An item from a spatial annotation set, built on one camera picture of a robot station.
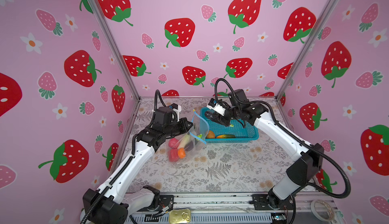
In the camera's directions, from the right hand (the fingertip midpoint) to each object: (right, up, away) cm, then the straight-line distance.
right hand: (213, 114), depth 78 cm
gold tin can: (-16, -46, -11) cm, 50 cm away
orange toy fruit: (-17, -22, +5) cm, 28 cm away
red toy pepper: (-22, -24, +7) cm, 33 cm away
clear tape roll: (+54, -47, -5) cm, 72 cm away
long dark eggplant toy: (+9, -5, -2) cm, 11 cm away
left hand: (-10, -4, -5) cm, 12 cm away
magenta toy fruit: (-23, -17, +11) cm, 31 cm away
